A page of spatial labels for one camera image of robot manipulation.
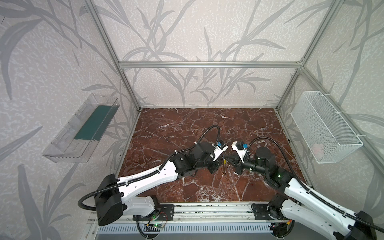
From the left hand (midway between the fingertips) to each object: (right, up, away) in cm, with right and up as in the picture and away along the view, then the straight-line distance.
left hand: (224, 156), depth 72 cm
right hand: (0, +2, +1) cm, 2 cm away
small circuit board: (-35, -34, -1) cm, 49 cm away
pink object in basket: (+47, +3, +1) cm, 47 cm away
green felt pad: (-57, +16, -7) cm, 60 cm away
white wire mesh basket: (+43, +11, -9) cm, 45 cm away
